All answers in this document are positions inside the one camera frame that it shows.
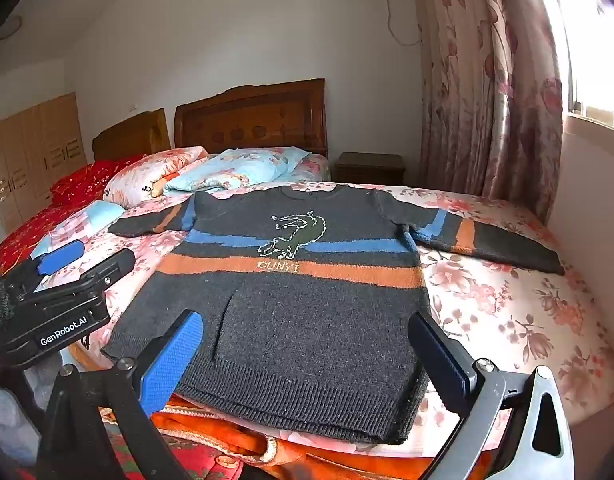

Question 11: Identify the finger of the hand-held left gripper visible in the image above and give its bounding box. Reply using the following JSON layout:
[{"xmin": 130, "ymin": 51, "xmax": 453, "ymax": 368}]
[
  {"xmin": 2, "ymin": 239, "xmax": 86, "ymax": 292},
  {"xmin": 22, "ymin": 248, "xmax": 136, "ymax": 312}
]

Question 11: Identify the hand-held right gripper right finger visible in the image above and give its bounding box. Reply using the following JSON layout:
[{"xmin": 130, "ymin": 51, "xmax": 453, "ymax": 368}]
[{"xmin": 408, "ymin": 311, "xmax": 575, "ymax": 480}]

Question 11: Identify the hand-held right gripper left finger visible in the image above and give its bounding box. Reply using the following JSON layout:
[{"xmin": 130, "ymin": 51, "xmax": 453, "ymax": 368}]
[{"xmin": 36, "ymin": 309, "xmax": 205, "ymax": 480}]

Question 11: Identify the dark grey striped sweater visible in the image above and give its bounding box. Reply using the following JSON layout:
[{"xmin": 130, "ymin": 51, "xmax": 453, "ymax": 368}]
[{"xmin": 101, "ymin": 184, "xmax": 566, "ymax": 445}]

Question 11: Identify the light blue pillow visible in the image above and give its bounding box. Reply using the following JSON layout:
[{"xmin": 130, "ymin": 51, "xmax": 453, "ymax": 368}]
[{"xmin": 32, "ymin": 200, "xmax": 125, "ymax": 261}]

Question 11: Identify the red patterned blanket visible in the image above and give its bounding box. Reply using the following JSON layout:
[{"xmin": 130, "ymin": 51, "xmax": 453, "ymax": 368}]
[{"xmin": 0, "ymin": 155, "xmax": 148, "ymax": 276}]

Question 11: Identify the orange blanket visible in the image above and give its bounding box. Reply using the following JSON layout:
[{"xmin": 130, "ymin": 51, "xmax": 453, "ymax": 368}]
[{"xmin": 102, "ymin": 394, "xmax": 438, "ymax": 480}]

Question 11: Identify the bed with floral sheet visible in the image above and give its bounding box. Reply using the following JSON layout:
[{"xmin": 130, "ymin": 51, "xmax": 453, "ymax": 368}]
[{"xmin": 0, "ymin": 152, "xmax": 614, "ymax": 461}]

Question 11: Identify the pink floral pillow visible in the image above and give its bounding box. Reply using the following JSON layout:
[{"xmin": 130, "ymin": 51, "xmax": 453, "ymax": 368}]
[{"xmin": 103, "ymin": 146, "xmax": 210, "ymax": 209}]

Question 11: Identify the light wooden wardrobe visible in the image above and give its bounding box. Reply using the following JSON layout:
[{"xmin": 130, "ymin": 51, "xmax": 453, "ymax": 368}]
[{"xmin": 0, "ymin": 92, "xmax": 88, "ymax": 236}]

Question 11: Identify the small wooden headboard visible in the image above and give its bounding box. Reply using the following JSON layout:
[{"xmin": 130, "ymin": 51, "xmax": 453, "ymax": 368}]
[{"xmin": 92, "ymin": 108, "xmax": 172, "ymax": 163}]

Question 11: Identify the light blue folded quilt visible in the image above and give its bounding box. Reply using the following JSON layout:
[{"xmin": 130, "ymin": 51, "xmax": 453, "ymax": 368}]
[{"xmin": 163, "ymin": 146, "xmax": 312, "ymax": 194}]

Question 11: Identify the dark wooden nightstand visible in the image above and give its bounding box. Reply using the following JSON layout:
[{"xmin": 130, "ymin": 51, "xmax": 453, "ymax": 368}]
[{"xmin": 334, "ymin": 151, "xmax": 406, "ymax": 186}]

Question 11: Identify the large carved wooden headboard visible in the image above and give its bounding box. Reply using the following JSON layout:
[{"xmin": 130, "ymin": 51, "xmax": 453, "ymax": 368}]
[{"xmin": 174, "ymin": 78, "xmax": 329, "ymax": 158}]

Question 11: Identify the pink floral curtain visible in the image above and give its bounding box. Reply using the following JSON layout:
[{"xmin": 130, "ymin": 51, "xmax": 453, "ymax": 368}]
[{"xmin": 407, "ymin": 0, "xmax": 568, "ymax": 221}]

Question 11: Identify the window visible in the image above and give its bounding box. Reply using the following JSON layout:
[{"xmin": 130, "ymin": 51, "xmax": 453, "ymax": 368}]
[{"xmin": 532, "ymin": 0, "xmax": 614, "ymax": 133}]

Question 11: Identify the thin wall cable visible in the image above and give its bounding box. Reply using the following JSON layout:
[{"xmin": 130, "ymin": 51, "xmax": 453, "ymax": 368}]
[{"xmin": 382, "ymin": 0, "xmax": 422, "ymax": 46}]

